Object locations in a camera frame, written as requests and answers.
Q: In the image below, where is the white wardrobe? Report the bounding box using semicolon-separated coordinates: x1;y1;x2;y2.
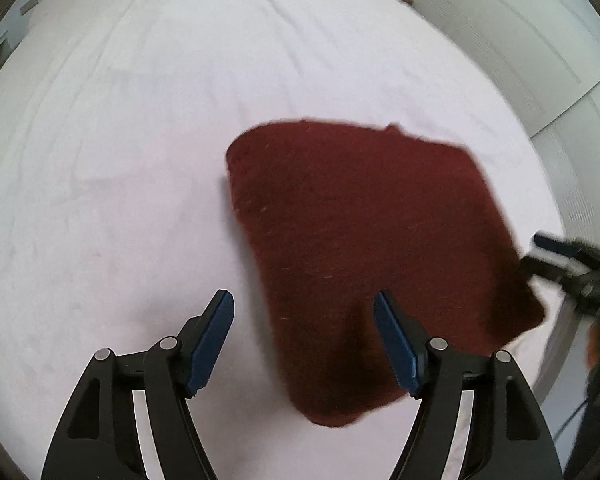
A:
406;0;600;244

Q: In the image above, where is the white bed sheet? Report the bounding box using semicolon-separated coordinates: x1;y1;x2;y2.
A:
0;0;562;479

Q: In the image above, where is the dark red knit sweater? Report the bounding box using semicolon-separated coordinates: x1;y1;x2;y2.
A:
226;122;545;427

